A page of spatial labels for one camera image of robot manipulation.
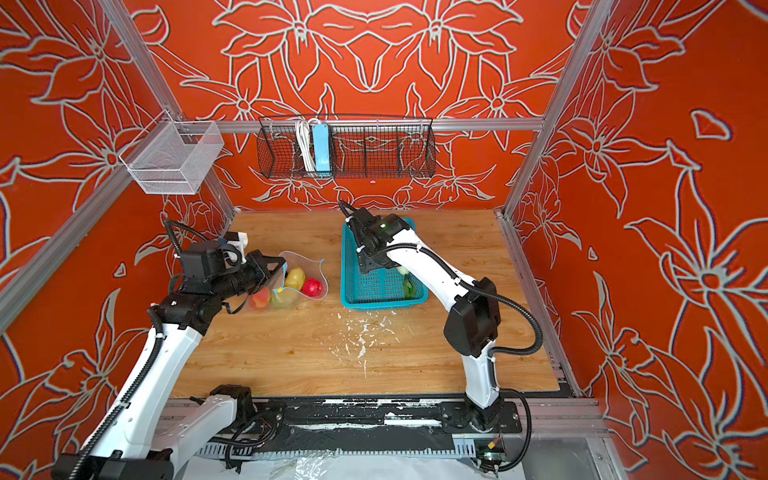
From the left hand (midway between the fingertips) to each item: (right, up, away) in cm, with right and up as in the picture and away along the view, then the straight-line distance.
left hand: (284, 257), depth 71 cm
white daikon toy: (+31, -6, +27) cm, 41 cm away
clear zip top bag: (+2, -5, +19) cm, 20 cm away
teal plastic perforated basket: (+23, -12, +24) cm, 35 cm away
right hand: (+23, -2, +13) cm, 26 cm away
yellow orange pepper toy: (-12, -13, +15) cm, 23 cm away
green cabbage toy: (-5, -13, +15) cm, 21 cm away
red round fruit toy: (+4, -9, +13) cm, 16 cm away
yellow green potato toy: (-1, -7, +13) cm, 14 cm away
